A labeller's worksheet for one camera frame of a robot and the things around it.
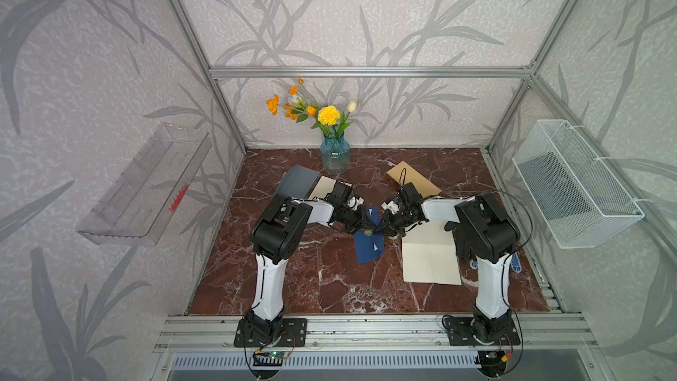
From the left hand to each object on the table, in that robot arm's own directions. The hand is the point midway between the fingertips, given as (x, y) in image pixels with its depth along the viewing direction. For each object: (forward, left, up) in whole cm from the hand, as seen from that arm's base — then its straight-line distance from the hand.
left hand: (376, 225), depth 93 cm
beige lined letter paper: (-9, +1, +1) cm, 9 cm away
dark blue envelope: (-6, +2, -2) cm, 7 cm away
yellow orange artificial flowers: (+39, +28, +22) cm, 53 cm away
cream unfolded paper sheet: (-10, -18, -2) cm, 20 cm away
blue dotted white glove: (-13, -46, -1) cm, 48 cm away
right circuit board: (-39, -30, -4) cm, 50 cm away
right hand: (-1, +1, -2) cm, 2 cm away
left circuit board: (-38, +31, -4) cm, 49 cm away
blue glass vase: (+28, +16, +8) cm, 33 cm away
